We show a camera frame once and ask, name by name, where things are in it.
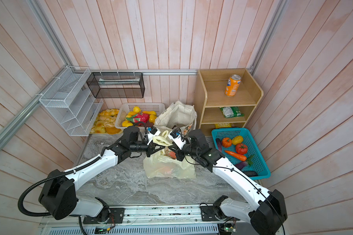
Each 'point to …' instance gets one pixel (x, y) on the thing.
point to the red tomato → (241, 149)
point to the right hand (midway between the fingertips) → (170, 146)
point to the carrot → (239, 156)
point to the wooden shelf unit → (224, 98)
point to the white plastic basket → (157, 107)
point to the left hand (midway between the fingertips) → (163, 149)
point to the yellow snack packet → (223, 125)
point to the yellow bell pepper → (237, 139)
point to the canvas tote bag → (177, 115)
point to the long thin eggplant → (219, 144)
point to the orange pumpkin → (226, 142)
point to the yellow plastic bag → (164, 162)
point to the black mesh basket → (116, 84)
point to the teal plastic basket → (256, 160)
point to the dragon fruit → (140, 117)
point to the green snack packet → (229, 112)
